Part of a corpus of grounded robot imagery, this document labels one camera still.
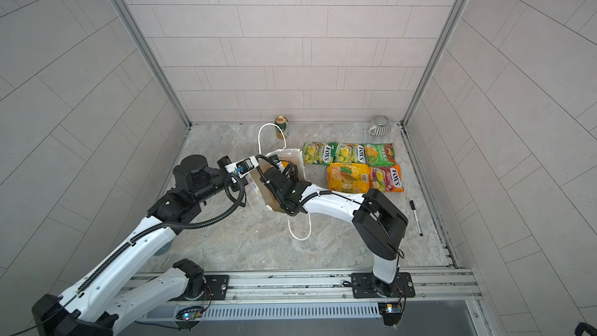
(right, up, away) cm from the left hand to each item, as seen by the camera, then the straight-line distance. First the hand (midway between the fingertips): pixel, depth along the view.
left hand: (259, 156), depth 68 cm
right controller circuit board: (+40, -47, +1) cm, 62 cm away
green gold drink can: (+2, +13, +37) cm, 39 cm away
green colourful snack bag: (+33, -1, +34) cm, 47 cm away
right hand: (+4, -10, +19) cm, 22 cm away
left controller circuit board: (-19, -44, -3) cm, 48 cm away
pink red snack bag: (+46, -11, +26) cm, 54 cm away
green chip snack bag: (+46, -2, +34) cm, 57 cm away
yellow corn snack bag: (+30, -10, +24) cm, 40 cm away
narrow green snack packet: (+19, -1, +34) cm, 39 cm away
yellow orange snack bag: (+7, -2, +2) cm, 8 cm away
